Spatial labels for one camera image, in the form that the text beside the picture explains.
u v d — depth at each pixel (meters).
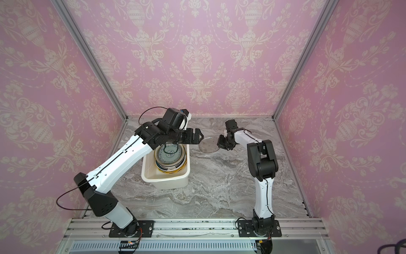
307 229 0.77
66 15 0.72
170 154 0.94
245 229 0.73
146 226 0.75
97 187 0.41
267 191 0.59
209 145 1.03
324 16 0.71
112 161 0.44
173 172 0.90
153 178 0.73
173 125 0.55
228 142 0.87
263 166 0.57
